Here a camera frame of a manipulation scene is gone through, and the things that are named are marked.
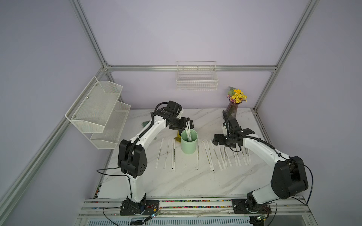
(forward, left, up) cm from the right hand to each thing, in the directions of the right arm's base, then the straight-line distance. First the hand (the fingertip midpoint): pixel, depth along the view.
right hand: (220, 143), depth 89 cm
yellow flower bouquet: (+28, -13, +16) cm, 35 cm away
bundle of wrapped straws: (+7, +21, +6) cm, 22 cm away
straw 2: (-4, +8, -9) cm, 12 cm away
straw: (-4, +14, -9) cm, 17 cm away
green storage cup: (0, +20, -3) cm, 20 cm away
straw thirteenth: (-3, +30, -8) cm, 31 cm away
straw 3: (-4, +6, -9) cm, 11 cm away
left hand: (+7, +23, +8) cm, 25 cm away
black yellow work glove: (+4, +23, +18) cm, 30 cm away
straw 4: (-5, -2, -10) cm, 11 cm away
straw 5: (-7, -12, -9) cm, 17 cm away
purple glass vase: (+27, -13, +3) cm, 30 cm away
